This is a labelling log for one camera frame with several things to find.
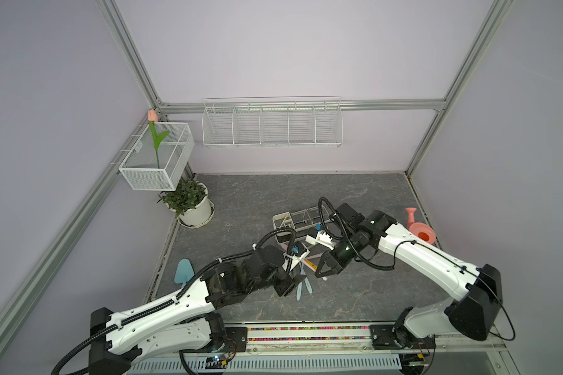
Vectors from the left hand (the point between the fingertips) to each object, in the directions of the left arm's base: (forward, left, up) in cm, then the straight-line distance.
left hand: (297, 269), depth 68 cm
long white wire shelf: (+62, +5, +9) cm, 63 cm away
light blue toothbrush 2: (0, -1, -19) cm, 19 cm away
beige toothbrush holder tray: (+29, -3, -18) cm, 34 cm away
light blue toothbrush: (+3, -4, -19) cm, 19 cm away
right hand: (-1, -6, -2) cm, 7 cm away
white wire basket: (+41, +46, +11) cm, 62 cm away
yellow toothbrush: (+1, -4, 0) cm, 4 cm away
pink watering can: (+15, -47, -8) cm, 50 cm away
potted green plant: (+31, +39, -4) cm, 50 cm away
